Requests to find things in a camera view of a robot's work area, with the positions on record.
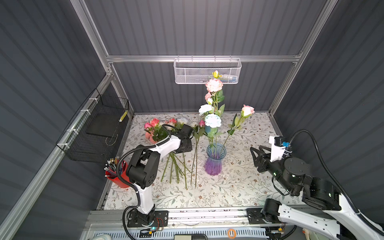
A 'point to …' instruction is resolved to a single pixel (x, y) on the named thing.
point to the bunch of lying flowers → (155, 130)
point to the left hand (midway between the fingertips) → (187, 148)
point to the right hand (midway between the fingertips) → (256, 149)
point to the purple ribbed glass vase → (215, 152)
